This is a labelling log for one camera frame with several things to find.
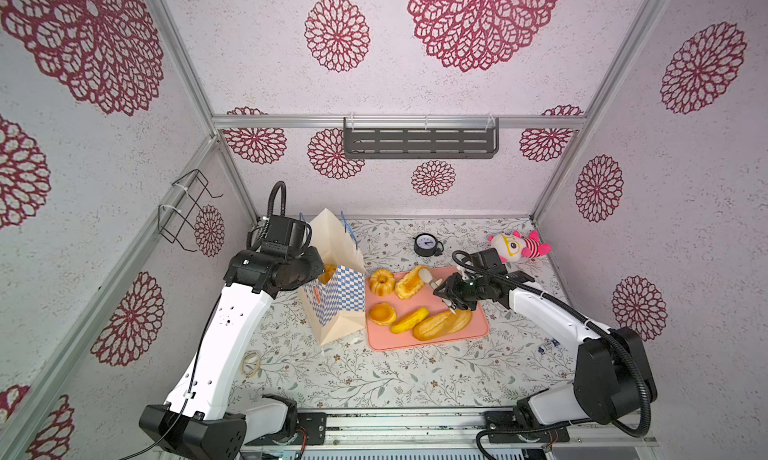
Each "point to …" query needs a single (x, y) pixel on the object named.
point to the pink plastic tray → (381, 337)
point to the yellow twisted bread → (410, 321)
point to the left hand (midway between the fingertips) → (316, 272)
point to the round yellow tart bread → (382, 313)
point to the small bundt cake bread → (382, 282)
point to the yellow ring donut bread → (326, 275)
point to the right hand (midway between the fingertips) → (436, 290)
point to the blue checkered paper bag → (335, 305)
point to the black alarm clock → (427, 245)
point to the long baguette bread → (441, 326)
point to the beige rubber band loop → (250, 363)
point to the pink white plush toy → (510, 246)
